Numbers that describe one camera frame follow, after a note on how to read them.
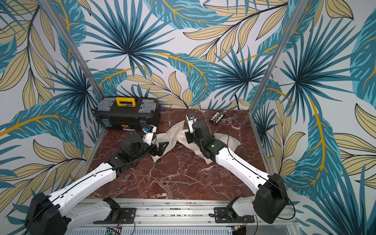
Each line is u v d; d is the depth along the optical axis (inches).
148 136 26.2
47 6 26.2
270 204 15.7
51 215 14.7
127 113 37.3
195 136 23.8
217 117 44.7
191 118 26.0
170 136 37.1
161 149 27.2
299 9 27.3
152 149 26.8
